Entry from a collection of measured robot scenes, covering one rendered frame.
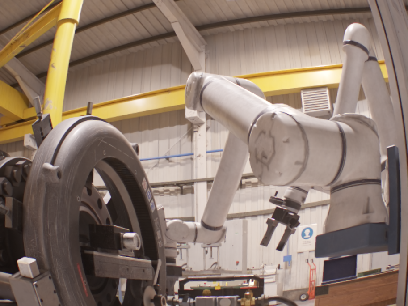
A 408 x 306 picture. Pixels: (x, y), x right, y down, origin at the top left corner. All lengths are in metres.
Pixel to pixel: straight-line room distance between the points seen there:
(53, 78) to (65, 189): 4.44
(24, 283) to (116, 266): 0.38
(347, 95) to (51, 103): 4.08
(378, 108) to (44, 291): 1.39
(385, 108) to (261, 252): 10.64
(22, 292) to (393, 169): 0.98
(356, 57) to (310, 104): 10.39
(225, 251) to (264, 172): 6.92
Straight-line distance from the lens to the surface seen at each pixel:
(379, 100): 1.88
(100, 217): 1.55
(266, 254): 12.35
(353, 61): 1.81
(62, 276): 1.09
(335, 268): 2.08
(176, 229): 1.94
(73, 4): 6.00
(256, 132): 1.14
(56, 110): 5.39
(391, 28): 1.38
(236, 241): 7.93
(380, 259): 11.79
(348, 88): 1.77
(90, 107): 1.57
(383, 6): 1.42
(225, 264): 7.99
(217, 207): 1.91
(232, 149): 1.79
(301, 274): 12.09
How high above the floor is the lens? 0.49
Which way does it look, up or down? 18 degrees up
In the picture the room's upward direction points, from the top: 1 degrees counter-clockwise
